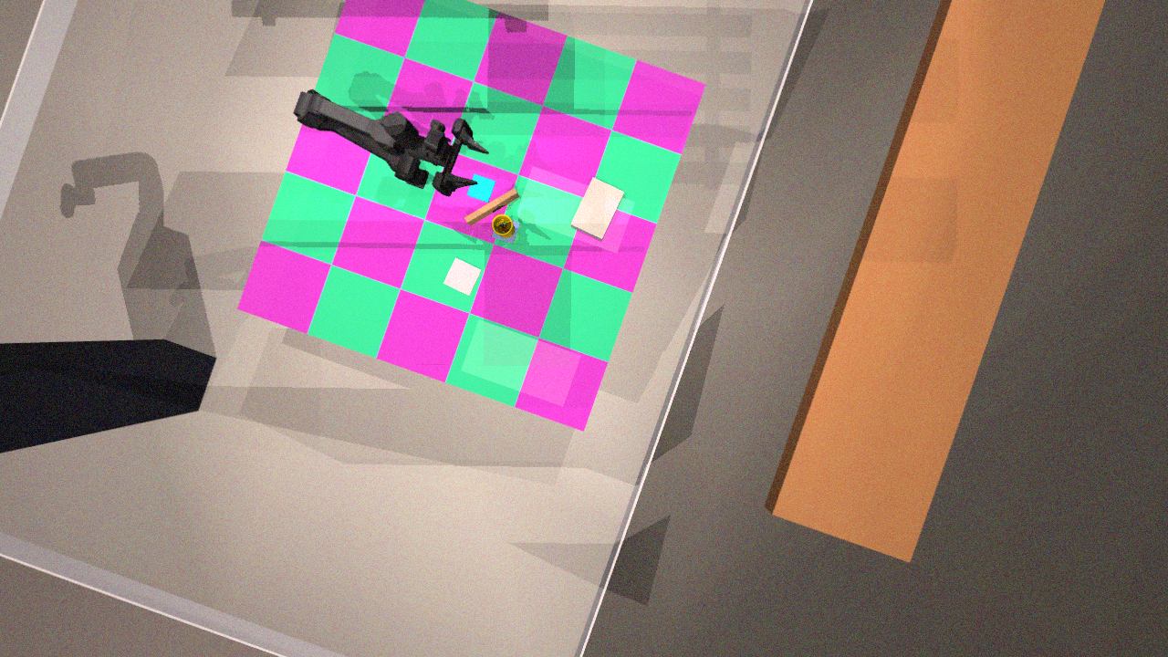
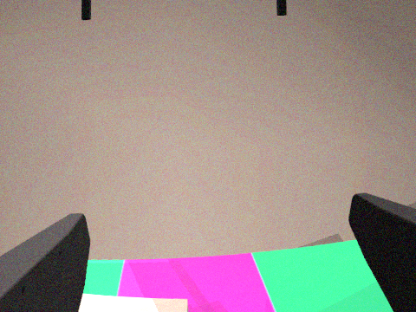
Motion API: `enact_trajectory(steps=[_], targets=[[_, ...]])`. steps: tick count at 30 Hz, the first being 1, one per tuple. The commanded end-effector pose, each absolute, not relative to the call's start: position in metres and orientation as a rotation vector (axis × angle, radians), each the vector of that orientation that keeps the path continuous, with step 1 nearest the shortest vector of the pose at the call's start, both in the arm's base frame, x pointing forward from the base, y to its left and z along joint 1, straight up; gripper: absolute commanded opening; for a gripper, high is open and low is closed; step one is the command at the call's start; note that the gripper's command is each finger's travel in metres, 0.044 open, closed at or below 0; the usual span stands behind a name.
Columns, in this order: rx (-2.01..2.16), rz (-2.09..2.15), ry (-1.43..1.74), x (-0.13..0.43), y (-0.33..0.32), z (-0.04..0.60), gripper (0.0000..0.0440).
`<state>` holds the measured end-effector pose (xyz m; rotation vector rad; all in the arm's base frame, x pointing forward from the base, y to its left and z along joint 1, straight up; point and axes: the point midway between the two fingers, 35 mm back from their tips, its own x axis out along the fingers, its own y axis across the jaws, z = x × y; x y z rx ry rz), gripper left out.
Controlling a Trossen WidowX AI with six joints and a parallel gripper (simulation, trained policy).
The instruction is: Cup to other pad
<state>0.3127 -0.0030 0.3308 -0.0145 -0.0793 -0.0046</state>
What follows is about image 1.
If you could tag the olive-yellow cup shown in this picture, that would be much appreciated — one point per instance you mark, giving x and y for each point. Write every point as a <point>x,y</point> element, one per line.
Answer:
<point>501,219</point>

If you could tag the orange flat bar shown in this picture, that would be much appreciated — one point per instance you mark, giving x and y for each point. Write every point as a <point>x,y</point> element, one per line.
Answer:
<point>491,207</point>

